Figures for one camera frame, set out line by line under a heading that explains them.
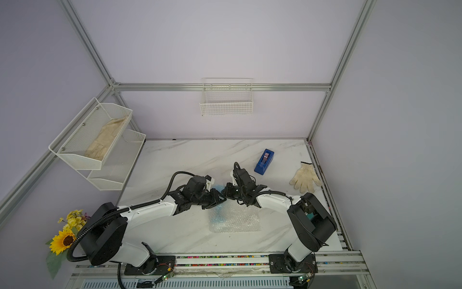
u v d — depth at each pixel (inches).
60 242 22.9
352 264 30.0
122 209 18.5
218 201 30.6
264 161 40.2
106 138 31.5
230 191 30.7
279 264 29.0
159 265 28.7
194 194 26.6
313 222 17.8
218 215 31.5
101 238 16.9
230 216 35.6
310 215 19.8
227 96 38.0
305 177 40.2
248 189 27.2
